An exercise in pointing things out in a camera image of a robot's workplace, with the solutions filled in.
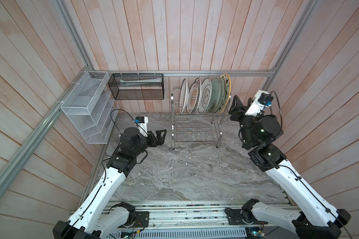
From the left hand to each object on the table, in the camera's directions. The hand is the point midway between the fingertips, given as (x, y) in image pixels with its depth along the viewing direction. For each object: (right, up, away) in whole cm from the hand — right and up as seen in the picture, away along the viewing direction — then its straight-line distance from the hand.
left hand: (159, 133), depth 73 cm
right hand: (+33, +15, -14) cm, 39 cm away
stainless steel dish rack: (+22, +3, +34) cm, 41 cm away
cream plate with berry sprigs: (+39, +26, +23) cm, 52 cm away
